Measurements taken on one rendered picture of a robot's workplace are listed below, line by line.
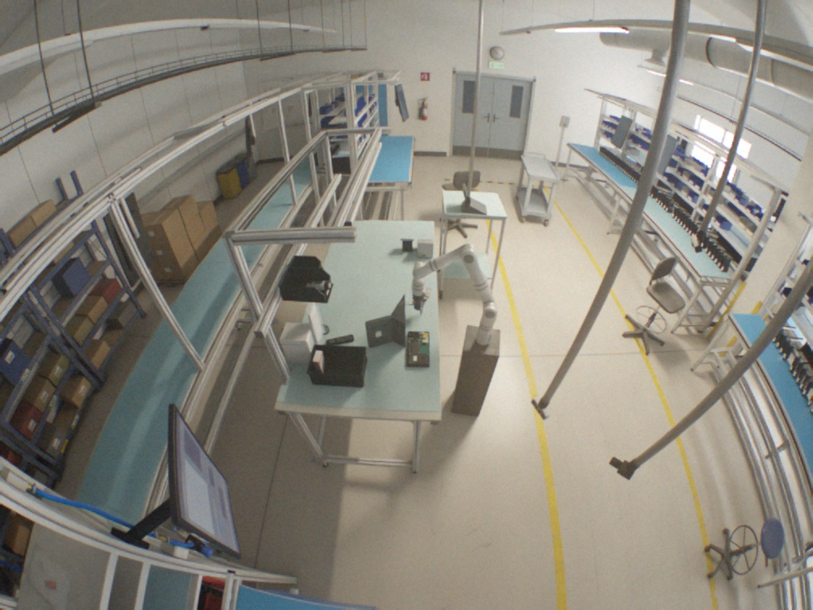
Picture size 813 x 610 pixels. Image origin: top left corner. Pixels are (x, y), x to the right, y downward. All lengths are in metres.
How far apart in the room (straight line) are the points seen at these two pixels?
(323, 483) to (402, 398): 1.20
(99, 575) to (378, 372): 1.64
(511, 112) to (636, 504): 7.69
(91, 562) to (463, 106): 8.42
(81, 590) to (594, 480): 3.14
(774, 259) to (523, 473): 3.60
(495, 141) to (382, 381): 7.24
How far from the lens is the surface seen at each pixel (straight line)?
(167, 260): 4.91
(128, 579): 1.39
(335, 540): 2.61
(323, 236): 1.21
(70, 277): 4.30
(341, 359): 1.97
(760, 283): 4.61
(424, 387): 1.83
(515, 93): 8.28
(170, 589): 1.55
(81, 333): 4.39
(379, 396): 1.80
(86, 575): 1.31
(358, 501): 2.63
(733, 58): 4.02
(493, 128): 8.32
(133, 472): 2.30
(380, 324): 1.88
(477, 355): 2.22
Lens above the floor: 2.54
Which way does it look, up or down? 43 degrees down
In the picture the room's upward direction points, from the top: 1 degrees counter-clockwise
